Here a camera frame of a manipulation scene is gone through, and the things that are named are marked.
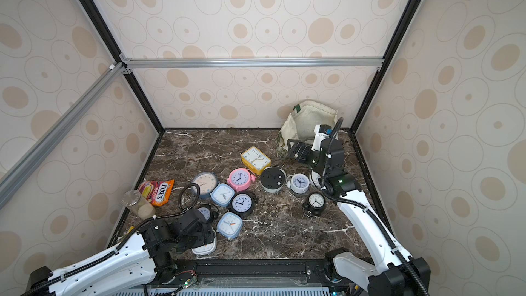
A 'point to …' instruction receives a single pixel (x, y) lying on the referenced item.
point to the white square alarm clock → (206, 249)
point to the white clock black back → (272, 179)
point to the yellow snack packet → (129, 229)
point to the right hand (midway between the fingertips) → (305, 142)
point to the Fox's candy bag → (158, 192)
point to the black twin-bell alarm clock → (244, 203)
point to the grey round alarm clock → (206, 181)
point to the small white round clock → (298, 183)
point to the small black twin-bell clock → (315, 204)
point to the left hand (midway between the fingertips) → (212, 240)
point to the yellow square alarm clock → (255, 160)
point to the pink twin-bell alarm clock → (240, 179)
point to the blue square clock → (222, 194)
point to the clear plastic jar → (138, 205)
